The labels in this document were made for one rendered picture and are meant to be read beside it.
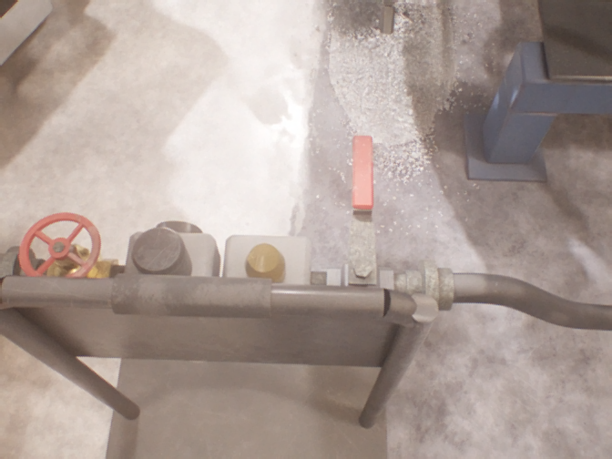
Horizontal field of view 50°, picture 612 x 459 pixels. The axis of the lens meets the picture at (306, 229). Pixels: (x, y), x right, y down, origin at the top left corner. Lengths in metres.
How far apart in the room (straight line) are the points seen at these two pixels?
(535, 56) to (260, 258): 0.64
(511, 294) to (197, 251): 0.30
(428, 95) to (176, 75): 0.49
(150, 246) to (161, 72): 0.80
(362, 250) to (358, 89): 0.71
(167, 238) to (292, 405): 0.51
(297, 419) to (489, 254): 0.43
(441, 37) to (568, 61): 0.39
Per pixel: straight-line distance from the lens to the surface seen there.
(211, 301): 0.50
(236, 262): 0.63
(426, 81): 1.34
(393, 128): 1.26
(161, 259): 0.59
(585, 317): 0.78
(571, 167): 1.30
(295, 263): 0.63
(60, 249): 0.62
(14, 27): 1.39
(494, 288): 0.66
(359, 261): 0.61
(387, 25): 1.07
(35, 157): 1.32
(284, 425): 1.05
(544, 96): 1.10
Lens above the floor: 1.04
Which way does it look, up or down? 65 degrees down
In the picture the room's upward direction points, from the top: straight up
